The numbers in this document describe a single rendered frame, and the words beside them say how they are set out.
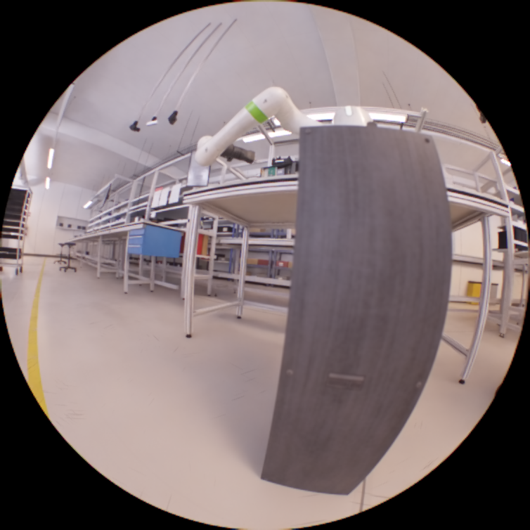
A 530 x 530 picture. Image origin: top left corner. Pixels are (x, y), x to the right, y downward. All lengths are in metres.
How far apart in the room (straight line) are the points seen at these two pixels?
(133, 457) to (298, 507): 0.44
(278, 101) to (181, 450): 1.25
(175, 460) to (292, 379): 0.46
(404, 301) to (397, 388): 0.14
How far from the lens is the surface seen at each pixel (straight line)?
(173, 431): 0.72
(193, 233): 1.28
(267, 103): 0.85
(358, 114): 0.59
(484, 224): 1.27
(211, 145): 0.93
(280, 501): 0.59
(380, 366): 0.30
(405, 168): 0.32
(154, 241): 2.31
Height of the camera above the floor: 0.56
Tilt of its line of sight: level
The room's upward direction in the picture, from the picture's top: 5 degrees clockwise
